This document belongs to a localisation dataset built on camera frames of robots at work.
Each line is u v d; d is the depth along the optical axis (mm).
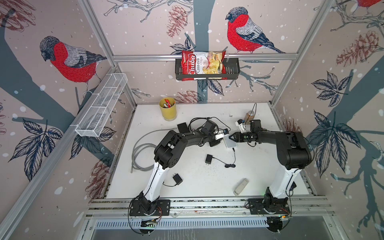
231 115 1143
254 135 778
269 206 670
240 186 789
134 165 876
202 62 878
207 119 1104
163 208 731
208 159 893
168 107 1037
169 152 563
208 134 816
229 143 954
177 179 819
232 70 933
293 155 511
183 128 1039
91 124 702
